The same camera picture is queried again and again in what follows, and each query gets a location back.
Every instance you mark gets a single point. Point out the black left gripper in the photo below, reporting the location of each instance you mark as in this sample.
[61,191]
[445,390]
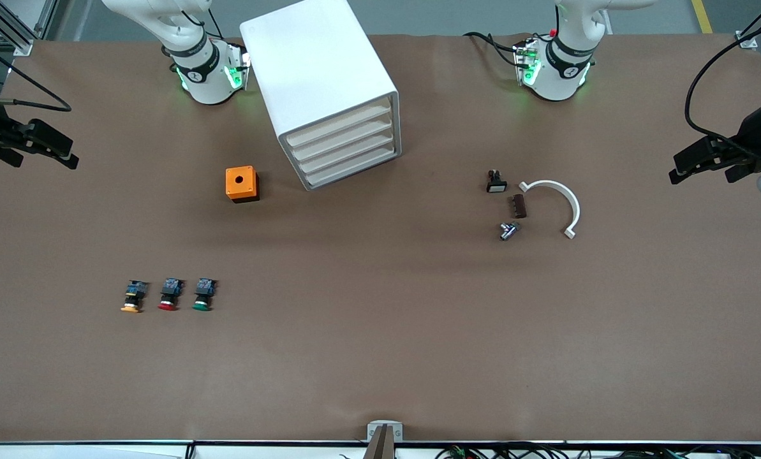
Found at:
[751,132]

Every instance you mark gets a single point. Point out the yellow push button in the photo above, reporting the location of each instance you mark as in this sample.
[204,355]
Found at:
[132,296]

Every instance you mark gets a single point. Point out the cream cabinet drawer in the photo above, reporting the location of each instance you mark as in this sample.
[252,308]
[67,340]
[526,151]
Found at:
[339,169]
[339,127]
[339,155]
[339,141]

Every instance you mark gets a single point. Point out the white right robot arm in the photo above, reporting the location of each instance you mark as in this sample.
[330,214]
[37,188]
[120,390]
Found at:
[205,83]

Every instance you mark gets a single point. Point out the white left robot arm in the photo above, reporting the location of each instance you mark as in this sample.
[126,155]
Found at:
[555,80]

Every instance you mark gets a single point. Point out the red push button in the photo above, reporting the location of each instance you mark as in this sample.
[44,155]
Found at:
[170,294]

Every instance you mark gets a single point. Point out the green push button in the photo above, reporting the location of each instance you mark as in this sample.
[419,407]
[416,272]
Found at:
[204,294]

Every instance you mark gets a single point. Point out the white drawer cabinet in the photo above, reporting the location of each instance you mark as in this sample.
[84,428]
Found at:
[310,57]

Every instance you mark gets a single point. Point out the brown terminal block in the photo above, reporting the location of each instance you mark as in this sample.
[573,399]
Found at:
[518,206]

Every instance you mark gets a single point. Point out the small silver metal connector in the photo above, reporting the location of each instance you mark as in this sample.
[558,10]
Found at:
[508,231]

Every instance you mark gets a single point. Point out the aluminium frame profile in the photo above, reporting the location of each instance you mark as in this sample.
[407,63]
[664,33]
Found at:
[23,47]

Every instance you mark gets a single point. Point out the white curved plastic bracket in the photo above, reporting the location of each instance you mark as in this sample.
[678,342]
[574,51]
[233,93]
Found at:
[575,209]

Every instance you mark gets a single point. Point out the orange button enclosure box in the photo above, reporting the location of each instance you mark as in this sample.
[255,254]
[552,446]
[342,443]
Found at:
[240,182]

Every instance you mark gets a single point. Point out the black switch with white face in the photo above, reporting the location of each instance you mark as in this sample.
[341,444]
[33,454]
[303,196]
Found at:
[496,185]

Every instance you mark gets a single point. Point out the white table edge rail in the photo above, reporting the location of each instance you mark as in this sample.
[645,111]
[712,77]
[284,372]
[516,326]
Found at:
[99,451]

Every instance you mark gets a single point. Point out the gray camera mount bracket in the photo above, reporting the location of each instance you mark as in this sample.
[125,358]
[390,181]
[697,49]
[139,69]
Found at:
[374,432]

